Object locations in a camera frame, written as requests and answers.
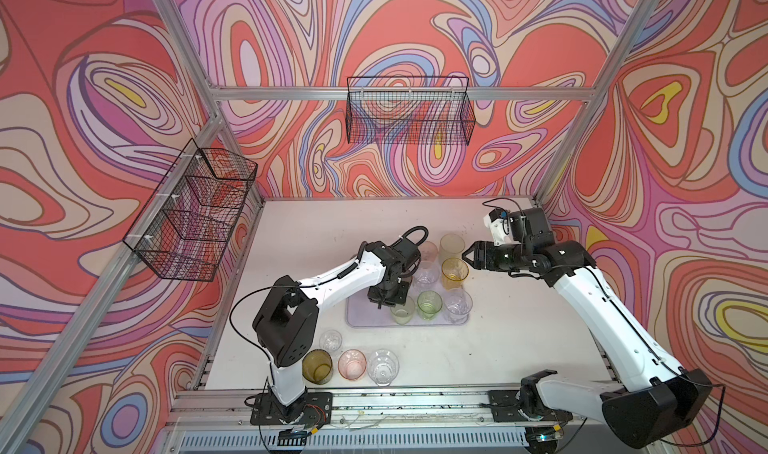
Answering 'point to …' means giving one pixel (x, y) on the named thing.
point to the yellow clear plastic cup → (454, 271)
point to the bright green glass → (429, 304)
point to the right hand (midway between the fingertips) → (475, 263)
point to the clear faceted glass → (457, 305)
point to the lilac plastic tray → (361, 312)
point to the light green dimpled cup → (403, 314)
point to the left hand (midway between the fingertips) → (399, 302)
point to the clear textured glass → (427, 274)
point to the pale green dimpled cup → (451, 246)
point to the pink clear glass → (352, 365)
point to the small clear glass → (331, 341)
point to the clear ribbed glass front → (383, 366)
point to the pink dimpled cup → (429, 251)
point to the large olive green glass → (317, 366)
